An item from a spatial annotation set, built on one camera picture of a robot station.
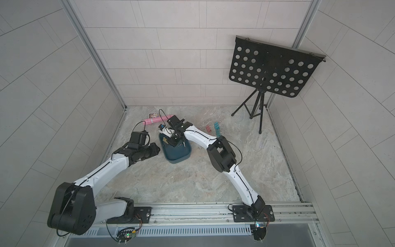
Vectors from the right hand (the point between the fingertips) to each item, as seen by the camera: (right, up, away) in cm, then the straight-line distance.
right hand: (170, 140), depth 96 cm
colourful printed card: (-15, +16, +13) cm, 25 cm away
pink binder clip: (+24, +7, +9) cm, 27 cm away
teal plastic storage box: (+7, -6, -9) cm, 13 cm away
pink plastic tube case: (-12, +13, +9) cm, 20 cm away
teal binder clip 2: (+31, +4, +6) cm, 31 cm away
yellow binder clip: (-3, +1, -3) cm, 4 cm away
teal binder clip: (+30, +9, +9) cm, 32 cm away
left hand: (-3, -3, -8) cm, 9 cm away
